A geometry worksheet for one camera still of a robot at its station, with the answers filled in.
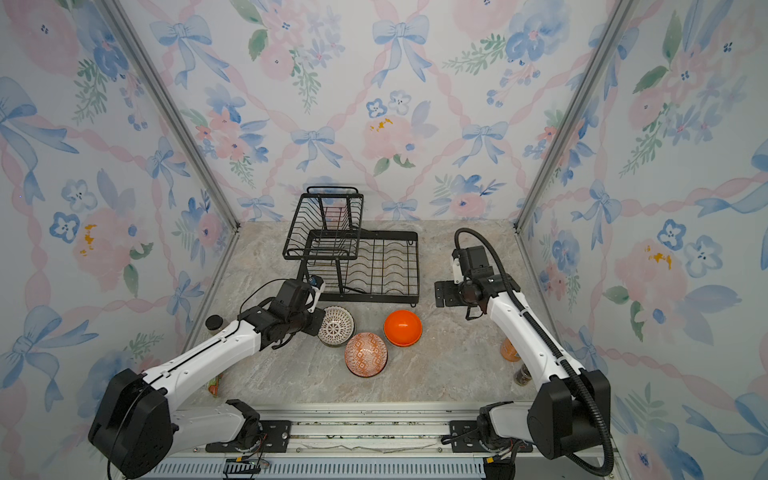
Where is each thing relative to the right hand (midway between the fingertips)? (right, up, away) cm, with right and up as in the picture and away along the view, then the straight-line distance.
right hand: (453, 291), depth 84 cm
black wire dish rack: (-31, +7, +22) cm, 38 cm away
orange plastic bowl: (-14, -11, +4) cm, 18 cm away
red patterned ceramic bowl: (-25, -18, +1) cm, 31 cm away
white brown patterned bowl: (-34, -11, +5) cm, 36 cm away
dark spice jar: (+17, -22, -6) cm, 28 cm away
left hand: (-38, -6, +1) cm, 38 cm away
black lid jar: (-67, -9, -1) cm, 68 cm away
